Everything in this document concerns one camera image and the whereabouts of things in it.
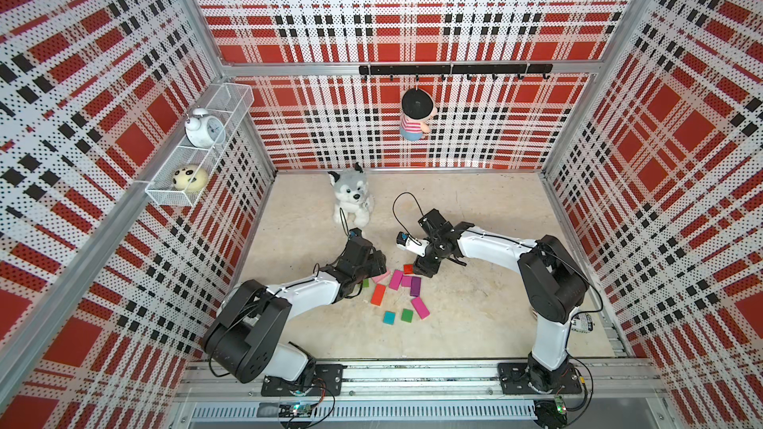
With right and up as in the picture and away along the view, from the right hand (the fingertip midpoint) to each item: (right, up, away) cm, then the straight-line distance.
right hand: (425, 258), depth 93 cm
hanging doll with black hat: (-3, +47, +2) cm, 47 cm away
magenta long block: (-9, -6, -2) cm, 11 cm away
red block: (-5, -2, -7) cm, 9 cm away
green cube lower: (-6, -15, -8) cm, 18 cm away
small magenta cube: (-6, -7, -2) cm, 9 cm away
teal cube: (-11, -15, -8) cm, 20 cm away
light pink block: (-14, -3, -11) cm, 18 cm away
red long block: (-15, -10, -5) cm, 18 cm away
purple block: (-3, -8, -4) cm, 9 cm away
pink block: (-2, -13, -7) cm, 15 cm away
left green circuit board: (-32, -31, -23) cm, 51 cm away
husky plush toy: (-23, +20, 0) cm, 31 cm away
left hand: (-14, 0, -1) cm, 14 cm away
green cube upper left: (-17, -4, -14) cm, 23 cm away
